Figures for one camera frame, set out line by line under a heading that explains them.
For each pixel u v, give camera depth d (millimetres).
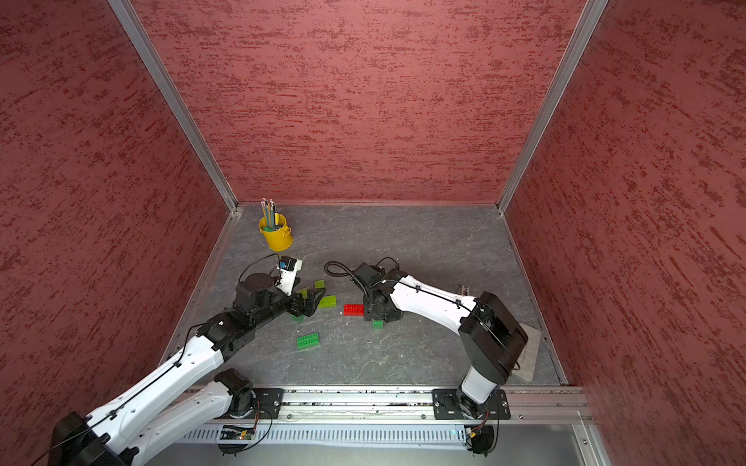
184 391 496
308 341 831
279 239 1033
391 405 756
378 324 858
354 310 897
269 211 992
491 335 440
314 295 700
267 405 746
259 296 588
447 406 735
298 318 897
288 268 668
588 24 727
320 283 962
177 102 880
